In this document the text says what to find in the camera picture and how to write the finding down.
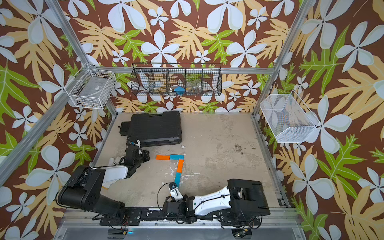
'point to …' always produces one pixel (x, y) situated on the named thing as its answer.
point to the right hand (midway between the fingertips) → (171, 204)
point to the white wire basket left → (92, 89)
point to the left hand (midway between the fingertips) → (149, 149)
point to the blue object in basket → (180, 90)
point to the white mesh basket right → (288, 117)
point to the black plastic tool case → (153, 130)
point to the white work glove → (116, 160)
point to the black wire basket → (177, 79)
